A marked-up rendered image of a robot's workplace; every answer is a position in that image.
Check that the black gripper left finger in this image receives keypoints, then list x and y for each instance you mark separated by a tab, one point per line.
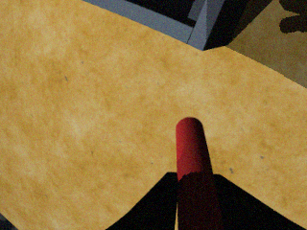
157	210

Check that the red peg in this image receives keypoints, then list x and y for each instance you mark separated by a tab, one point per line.
198	206

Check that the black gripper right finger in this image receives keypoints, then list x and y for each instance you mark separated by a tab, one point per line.
241	211

